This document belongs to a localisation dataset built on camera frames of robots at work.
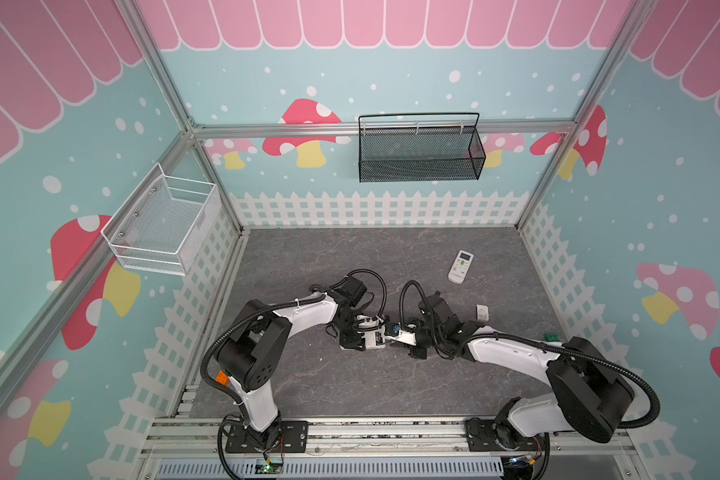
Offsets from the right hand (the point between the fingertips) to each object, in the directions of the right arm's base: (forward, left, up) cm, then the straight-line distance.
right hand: (393, 335), depth 85 cm
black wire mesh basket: (+50, -9, +30) cm, 59 cm away
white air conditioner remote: (+28, -26, -4) cm, 38 cm away
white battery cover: (+10, -30, -6) cm, 32 cm away
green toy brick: (+1, -48, -5) cm, 48 cm away
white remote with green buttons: (+1, +6, -4) cm, 7 cm away
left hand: (+2, +11, -6) cm, 12 cm away
